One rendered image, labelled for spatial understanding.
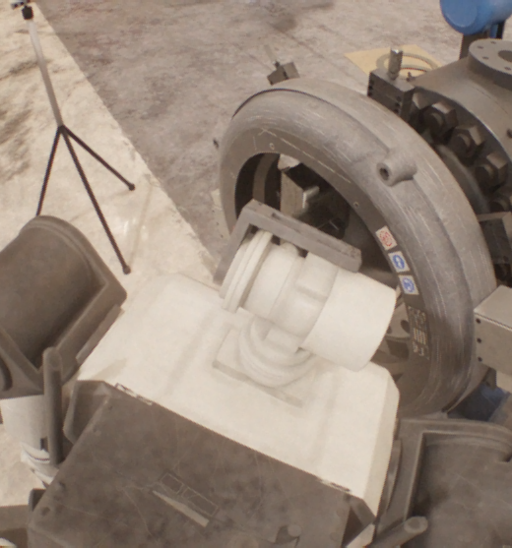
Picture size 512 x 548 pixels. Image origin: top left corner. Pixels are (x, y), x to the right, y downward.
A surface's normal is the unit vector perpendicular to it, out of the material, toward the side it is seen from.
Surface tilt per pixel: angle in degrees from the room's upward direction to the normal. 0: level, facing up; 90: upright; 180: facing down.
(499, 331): 90
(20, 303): 46
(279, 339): 80
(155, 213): 0
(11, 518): 0
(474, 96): 6
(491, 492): 17
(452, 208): 37
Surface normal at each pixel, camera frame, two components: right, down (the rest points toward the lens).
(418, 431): -0.43, -0.59
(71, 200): -0.04, -0.69
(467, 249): 0.40, -0.06
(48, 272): 0.69, -0.43
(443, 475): -0.67, -0.55
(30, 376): 0.83, -0.25
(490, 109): 0.11, -0.53
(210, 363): 0.32, -0.69
